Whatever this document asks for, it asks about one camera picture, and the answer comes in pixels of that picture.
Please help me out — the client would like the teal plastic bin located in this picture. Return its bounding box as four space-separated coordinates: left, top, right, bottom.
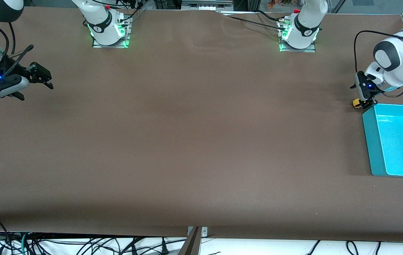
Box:
362 103 403 179

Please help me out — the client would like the brown table mat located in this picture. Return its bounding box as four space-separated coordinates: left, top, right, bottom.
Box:
0 6 403 243

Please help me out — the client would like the grey electronics box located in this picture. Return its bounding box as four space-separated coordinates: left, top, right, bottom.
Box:
182 0 234 11

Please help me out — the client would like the brown angled support bar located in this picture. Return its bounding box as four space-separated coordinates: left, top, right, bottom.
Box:
177 227 202 255

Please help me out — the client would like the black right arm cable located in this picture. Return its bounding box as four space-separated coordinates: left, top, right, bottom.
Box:
0 19 35 80

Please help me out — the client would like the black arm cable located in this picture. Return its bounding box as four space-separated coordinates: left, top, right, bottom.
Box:
0 19 35 80
350 30 403 98

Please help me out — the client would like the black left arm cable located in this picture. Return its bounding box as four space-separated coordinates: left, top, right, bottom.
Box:
350 30 403 98

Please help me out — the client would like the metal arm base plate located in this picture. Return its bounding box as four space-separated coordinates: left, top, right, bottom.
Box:
278 18 317 53
92 16 131 49

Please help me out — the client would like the black cable across table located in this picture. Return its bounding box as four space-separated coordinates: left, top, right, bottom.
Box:
219 11 287 32

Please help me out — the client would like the black floor cable bundle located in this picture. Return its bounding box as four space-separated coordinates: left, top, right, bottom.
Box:
28 237 188 255

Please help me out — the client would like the metal table edge bracket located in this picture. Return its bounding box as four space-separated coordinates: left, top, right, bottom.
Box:
187 226 208 238

